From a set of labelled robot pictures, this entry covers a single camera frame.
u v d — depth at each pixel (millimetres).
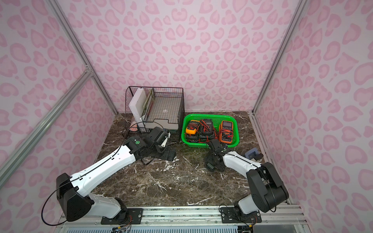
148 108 960
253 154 927
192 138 952
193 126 952
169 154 669
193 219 725
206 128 905
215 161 644
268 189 431
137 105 896
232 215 734
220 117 1130
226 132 952
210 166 873
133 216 731
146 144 534
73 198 382
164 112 1038
